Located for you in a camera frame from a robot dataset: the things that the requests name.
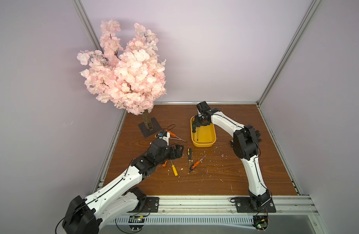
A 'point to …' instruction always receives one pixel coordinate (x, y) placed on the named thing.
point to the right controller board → (260, 222)
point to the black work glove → (257, 135)
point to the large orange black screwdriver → (173, 135)
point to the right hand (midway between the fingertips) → (197, 119)
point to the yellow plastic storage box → (205, 136)
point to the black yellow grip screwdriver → (189, 155)
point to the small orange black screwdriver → (164, 165)
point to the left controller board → (136, 219)
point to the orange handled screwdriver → (196, 163)
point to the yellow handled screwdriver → (174, 169)
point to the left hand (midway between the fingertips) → (180, 147)
